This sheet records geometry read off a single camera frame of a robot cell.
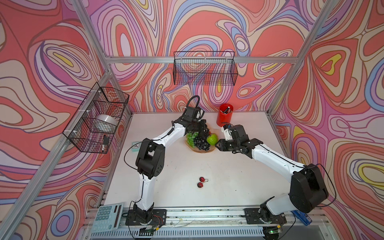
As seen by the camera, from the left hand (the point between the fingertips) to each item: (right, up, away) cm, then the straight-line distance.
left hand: (209, 124), depth 92 cm
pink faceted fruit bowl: (+2, -15, +3) cm, 16 cm away
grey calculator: (-52, -46, -20) cm, 72 cm away
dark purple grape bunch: (-4, -12, +2) cm, 13 cm away
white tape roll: (-52, 0, -22) cm, 56 cm away
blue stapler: (+44, -45, -20) cm, 66 cm away
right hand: (+5, -14, -6) cm, 16 cm away
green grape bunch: (-12, -8, +3) cm, 15 cm away
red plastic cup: (+12, +7, +9) cm, 17 cm away
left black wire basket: (-62, -3, -24) cm, 66 cm away
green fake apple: (+2, -9, +1) cm, 10 cm away
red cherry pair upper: (-4, -32, -8) cm, 33 cm away
